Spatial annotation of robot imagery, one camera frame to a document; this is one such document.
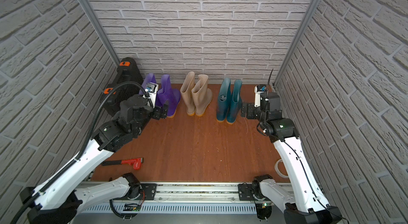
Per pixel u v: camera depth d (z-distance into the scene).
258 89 0.60
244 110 0.64
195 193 0.76
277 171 0.79
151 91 0.53
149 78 0.88
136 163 0.81
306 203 0.37
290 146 0.42
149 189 0.74
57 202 0.38
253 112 0.62
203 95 0.88
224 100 0.76
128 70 0.90
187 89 0.82
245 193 0.73
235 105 0.80
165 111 0.60
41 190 0.37
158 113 0.58
